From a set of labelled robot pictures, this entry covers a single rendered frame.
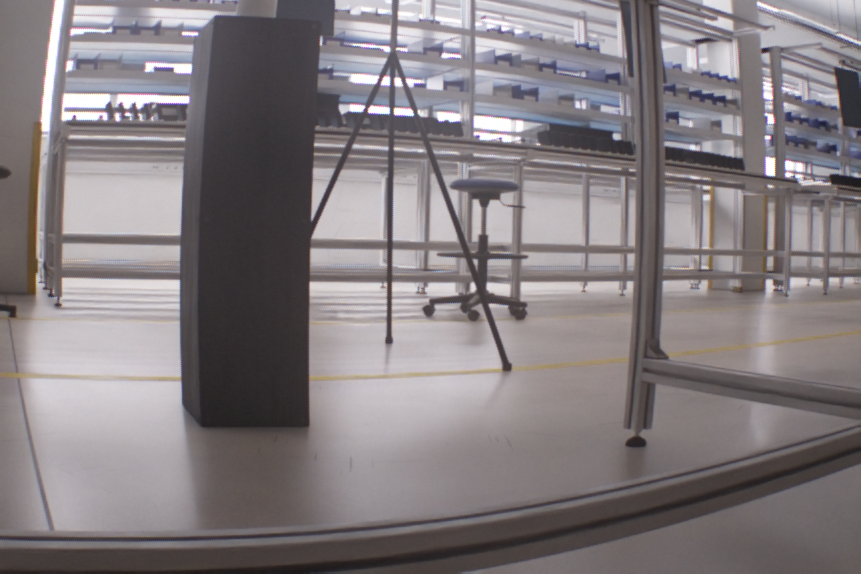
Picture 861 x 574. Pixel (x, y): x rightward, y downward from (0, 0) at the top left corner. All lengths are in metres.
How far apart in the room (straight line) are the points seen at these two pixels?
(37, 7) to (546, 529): 4.95
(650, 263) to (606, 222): 8.04
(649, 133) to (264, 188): 0.77
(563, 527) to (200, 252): 1.23
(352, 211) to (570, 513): 7.66
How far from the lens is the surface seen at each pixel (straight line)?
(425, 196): 6.45
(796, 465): 1.04
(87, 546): 0.65
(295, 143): 1.94
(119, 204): 7.78
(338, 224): 8.33
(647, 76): 1.82
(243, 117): 1.91
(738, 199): 7.68
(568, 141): 6.25
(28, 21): 5.42
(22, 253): 5.30
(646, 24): 1.85
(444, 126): 5.79
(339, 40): 5.69
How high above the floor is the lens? 0.41
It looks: 1 degrees down
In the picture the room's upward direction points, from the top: 2 degrees clockwise
